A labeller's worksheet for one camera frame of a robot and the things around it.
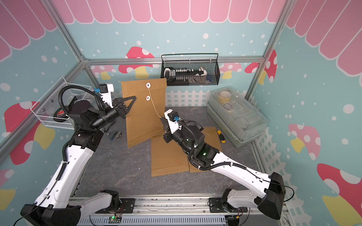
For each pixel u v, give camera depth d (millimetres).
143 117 684
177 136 546
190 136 453
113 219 733
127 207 741
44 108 646
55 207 374
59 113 697
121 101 561
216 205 742
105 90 513
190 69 912
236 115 888
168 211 741
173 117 491
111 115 546
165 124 566
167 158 921
